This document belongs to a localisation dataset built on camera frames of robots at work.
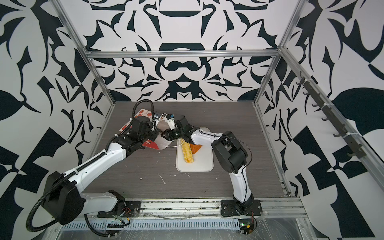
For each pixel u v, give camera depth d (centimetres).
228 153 52
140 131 62
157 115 70
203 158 91
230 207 74
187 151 90
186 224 71
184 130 74
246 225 71
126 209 73
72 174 43
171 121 85
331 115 55
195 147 91
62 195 40
